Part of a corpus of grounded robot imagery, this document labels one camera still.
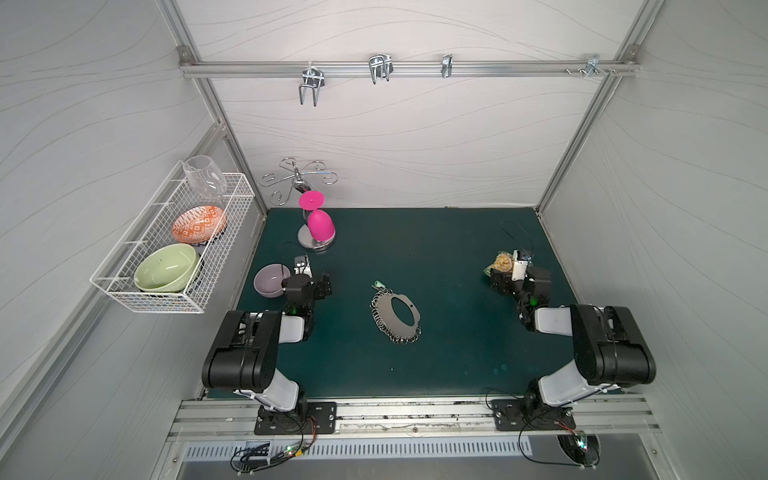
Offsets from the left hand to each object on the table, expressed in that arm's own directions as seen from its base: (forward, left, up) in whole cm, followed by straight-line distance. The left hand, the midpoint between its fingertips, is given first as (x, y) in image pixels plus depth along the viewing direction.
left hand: (310, 273), depth 94 cm
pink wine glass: (+11, -4, +12) cm, 17 cm away
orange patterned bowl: (-3, +21, +27) cm, 34 cm away
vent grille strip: (-44, -36, -7) cm, 57 cm away
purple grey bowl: (0, +14, -3) cm, 14 cm away
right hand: (+4, -65, 0) cm, 65 cm away
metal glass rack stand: (+20, +3, +18) cm, 27 cm away
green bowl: (-18, +20, +29) cm, 39 cm away
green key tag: (0, -22, -6) cm, 23 cm away
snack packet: (+10, -66, -6) cm, 67 cm away
